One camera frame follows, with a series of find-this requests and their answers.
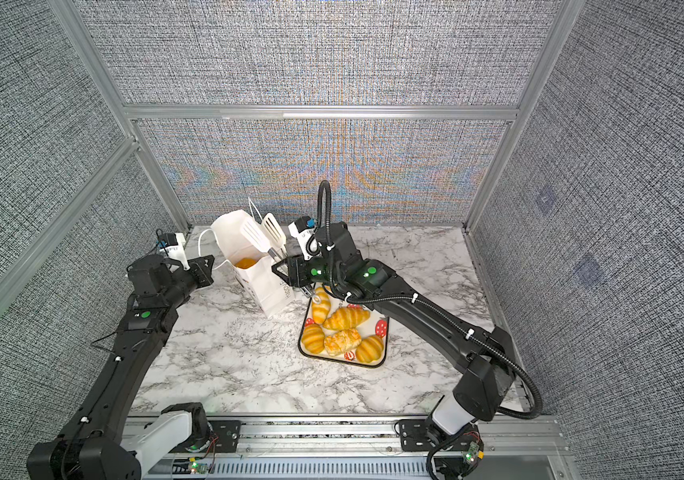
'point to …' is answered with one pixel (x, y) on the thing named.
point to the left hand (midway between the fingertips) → (214, 256)
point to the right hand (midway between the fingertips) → (279, 263)
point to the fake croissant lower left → (313, 338)
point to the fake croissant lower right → (370, 349)
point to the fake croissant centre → (346, 318)
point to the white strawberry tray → (378, 324)
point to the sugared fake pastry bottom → (341, 341)
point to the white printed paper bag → (269, 291)
